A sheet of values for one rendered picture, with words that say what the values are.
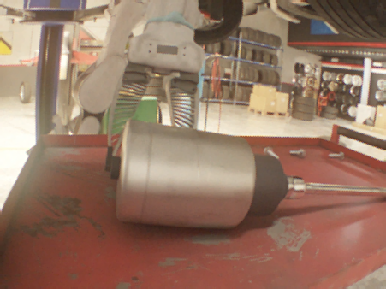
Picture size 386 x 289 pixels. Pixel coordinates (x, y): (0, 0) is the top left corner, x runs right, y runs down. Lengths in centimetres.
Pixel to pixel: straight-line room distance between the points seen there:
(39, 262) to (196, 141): 17
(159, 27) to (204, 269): 29
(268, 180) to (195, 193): 8
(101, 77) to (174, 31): 75
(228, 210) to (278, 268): 7
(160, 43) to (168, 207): 21
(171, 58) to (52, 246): 26
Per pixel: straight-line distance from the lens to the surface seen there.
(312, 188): 34
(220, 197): 24
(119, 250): 25
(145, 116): 256
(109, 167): 28
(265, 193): 28
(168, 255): 25
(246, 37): 1117
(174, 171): 23
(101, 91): 110
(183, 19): 39
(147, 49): 37
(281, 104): 962
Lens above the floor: 100
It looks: 14 degrees down
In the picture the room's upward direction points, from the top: 6 degrees clockwise
